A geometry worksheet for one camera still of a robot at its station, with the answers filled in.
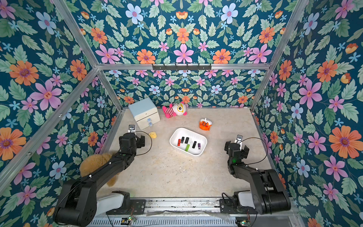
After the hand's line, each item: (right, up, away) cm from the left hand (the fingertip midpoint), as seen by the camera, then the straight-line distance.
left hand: (134, 134), depth 88 cm
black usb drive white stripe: (+38, -8, +10) cm, 40 cm away
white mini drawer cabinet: (+4, +14, +10) cm, 18 cm away
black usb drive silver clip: (+30, -5, +11) cm, 32 cm away
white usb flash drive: (+36, -6, +10) cm, 38 cm away
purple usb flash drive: (+41, -9, +8) cm, 43 cm away
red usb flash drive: (+27, -7, +10) cm, 30 cm away
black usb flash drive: (+33, -5, +11) cm, 35 cm away
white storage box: (+27, 0, +13) cm, 30 cm away
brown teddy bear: (-13, -12, -19) cm, 26 cm away
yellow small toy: (+7, -2, +19) cm, 20 cm away
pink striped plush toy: (+26, +18, +23) cm, 39 cm away
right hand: (+67, -6, +2) cm, 67 cm away
